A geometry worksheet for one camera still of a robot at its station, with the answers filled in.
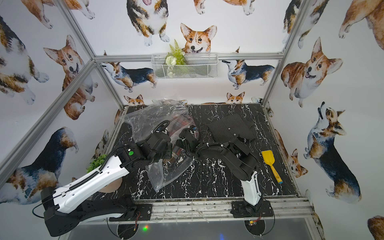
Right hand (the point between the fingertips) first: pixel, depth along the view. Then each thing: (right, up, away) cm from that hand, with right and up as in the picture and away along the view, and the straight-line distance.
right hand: (175, 139), depth 91 cm
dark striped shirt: (+37, +7, +12) cm, 39 cm away
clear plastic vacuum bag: (-30, +9, +21) cm, 38 cm away
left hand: (+2, 0, -18) cm, 19 cm away
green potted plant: (-35, -9, -18) cm, 40 cm away
